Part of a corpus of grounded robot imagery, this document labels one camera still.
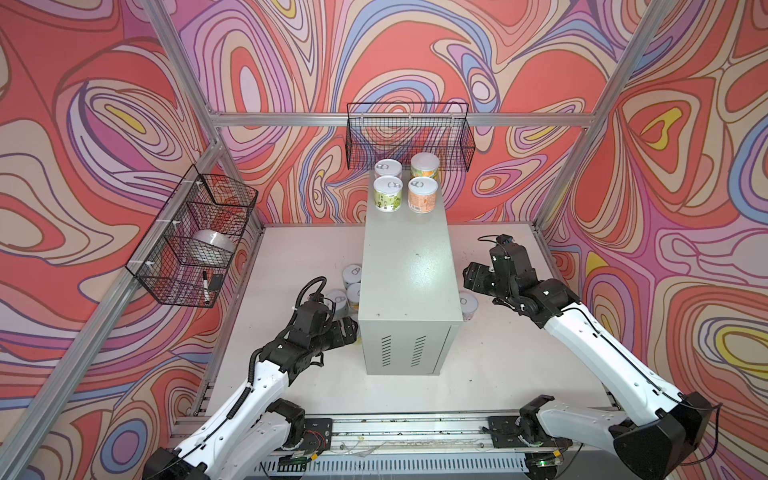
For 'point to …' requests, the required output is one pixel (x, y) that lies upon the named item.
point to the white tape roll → (215, 239)
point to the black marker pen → (206, 288)
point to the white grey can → (468, 305)
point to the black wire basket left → (186, 255)
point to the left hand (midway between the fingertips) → (348, 326)
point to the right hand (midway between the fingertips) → (477, 281)
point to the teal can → (336, 300)
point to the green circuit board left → (289, 463)
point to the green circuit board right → (547, 462)
